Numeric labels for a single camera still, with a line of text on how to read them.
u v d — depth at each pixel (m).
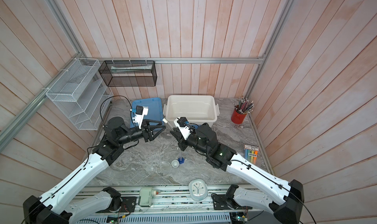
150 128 0.57
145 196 0.72
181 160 0.88
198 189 0.76
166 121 0.63
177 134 0.59
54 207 0.38
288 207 0.38
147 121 0.65
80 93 0.73
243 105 0.98
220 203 0.73
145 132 0.57
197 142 0.53
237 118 1.01
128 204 0.73
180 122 0.53
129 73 1.06
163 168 0.86
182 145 0.57
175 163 0.86
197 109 1.06
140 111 0.58
